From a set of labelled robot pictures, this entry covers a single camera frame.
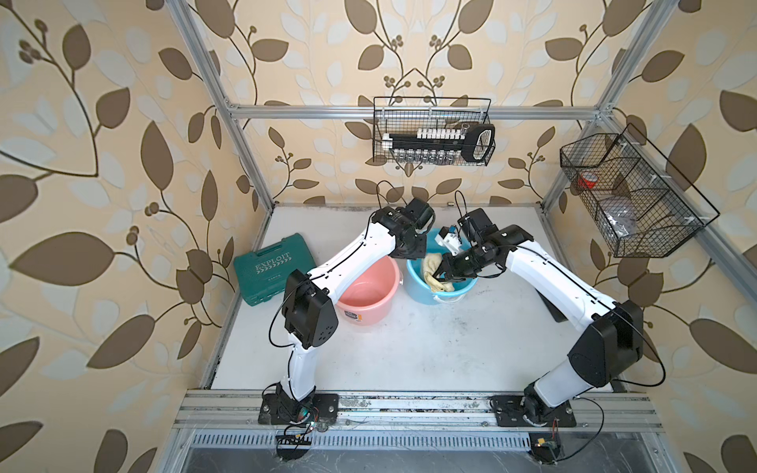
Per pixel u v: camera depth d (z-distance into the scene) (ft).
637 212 2.43
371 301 2.49
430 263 2.60
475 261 2.19
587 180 2.65
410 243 1.94
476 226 2.11
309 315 1.61
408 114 2.99
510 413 2.39
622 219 2.40
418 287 2.53
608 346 1.39
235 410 2.52
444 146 2.81
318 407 2.43
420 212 2.15
